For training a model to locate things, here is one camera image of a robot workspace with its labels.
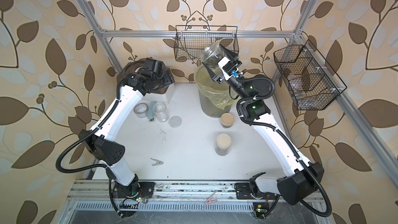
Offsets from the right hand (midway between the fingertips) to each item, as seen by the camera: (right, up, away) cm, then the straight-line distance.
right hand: (213, 53), depth 54 cm
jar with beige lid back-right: (+11, -29, +40) cm, 51 cm away
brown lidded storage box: (-31, -14, +44) cm, 56 cm away
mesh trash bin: (-1, -20, +31) cm, 37 cm away
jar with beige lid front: (+6, -38, +23) cm, 45 cm away
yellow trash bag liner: (+6, -13, +25) cm, 28 cm away
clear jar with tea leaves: (-30, -25, +42) cm, 57 cm away
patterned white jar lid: (-22, -31, +45) cm, 59 cm away
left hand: (-23, -5, +24) cm, 33 cm away
